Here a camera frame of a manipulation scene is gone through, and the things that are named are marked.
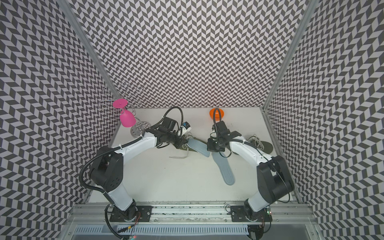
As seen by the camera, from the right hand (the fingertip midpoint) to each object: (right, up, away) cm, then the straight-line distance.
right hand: (208, 150), depth 86 cm
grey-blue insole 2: (+10, -11, +3) cm, 16 cm away
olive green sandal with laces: (-13, +2, +2) cm, 14 cm away
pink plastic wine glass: (-47, +19, -1) cm, 51 cm away
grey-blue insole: (-6, +1, +4) cm, 7 cm away
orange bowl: (+8, +22, +26) cm, 35 cm away
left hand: (-13, +4, +2) cm, 14 cm away
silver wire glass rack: (-45, +30, -3) cm, 54 cm away
